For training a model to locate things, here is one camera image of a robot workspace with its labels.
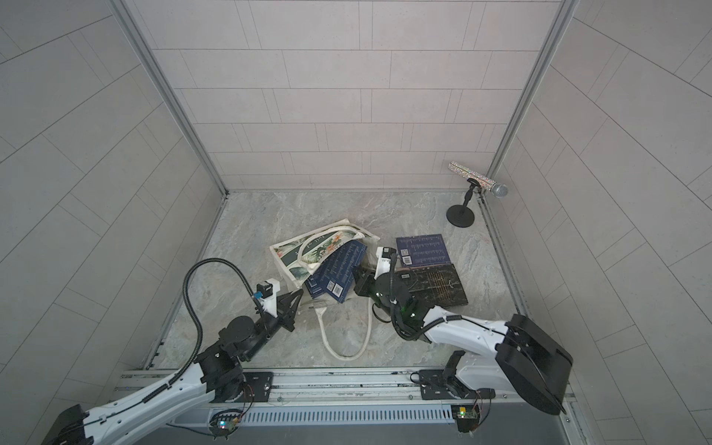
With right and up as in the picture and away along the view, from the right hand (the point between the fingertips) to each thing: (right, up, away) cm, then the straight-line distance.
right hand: (350, 271), depth 78 cm
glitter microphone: (+46, +24, +9) cm, 53 cm away
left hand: (-12, -5, -2) cm, 13 cm away
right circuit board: (+30, -34, -10) cm, 46 cm away
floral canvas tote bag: (-12, +6, +2) cm, 14 cm away
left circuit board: (-29, -33, -14) cm, 46 cm away
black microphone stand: (+42, +16, +30) cm, 54 cm away
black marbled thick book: (+27, -6, +9) cm, 29 cm away
